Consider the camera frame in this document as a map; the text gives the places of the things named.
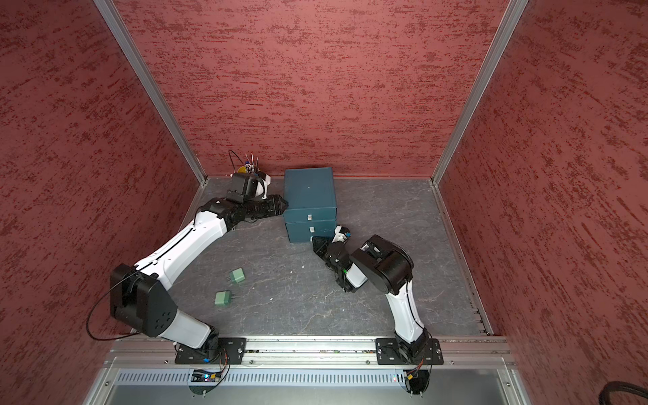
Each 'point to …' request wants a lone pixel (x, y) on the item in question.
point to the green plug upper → (237, 276)
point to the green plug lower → (224, 298)
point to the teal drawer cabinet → (310, 203)
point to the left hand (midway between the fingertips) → (280, 210)
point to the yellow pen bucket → (242, 170)
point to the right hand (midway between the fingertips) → (311, 241)
